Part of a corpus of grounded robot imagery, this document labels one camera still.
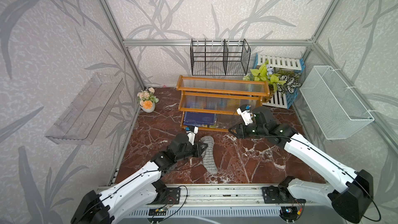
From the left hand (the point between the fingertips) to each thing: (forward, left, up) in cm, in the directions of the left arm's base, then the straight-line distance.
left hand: (208, 147), depth 76 cm
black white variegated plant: (+35, -48, +14) cm, 61 cm away
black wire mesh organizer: (+58, -8, +12) cm, 60 cm away
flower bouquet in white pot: (+32, +40, -3) cm, 51 cm away
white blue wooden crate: (+41, -54, -11) cm, 68 cm away
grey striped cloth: (-6, 0, -1) cm, 7 cm away
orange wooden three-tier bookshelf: (+35, 0, -9) cm, 36 cm away
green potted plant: (+41, -34, +12) cm, 55 cm away
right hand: (+7, -11, +7) cm, 15 cm away
